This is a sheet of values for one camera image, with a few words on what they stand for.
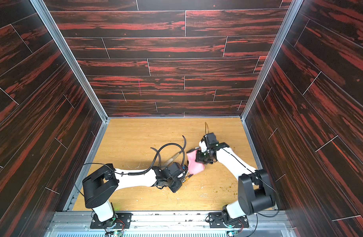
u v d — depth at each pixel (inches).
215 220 28.9
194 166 32.4
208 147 27.6
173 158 37.7
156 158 27.7
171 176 26.5
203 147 31.6
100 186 19.3
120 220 28.9
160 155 38.8
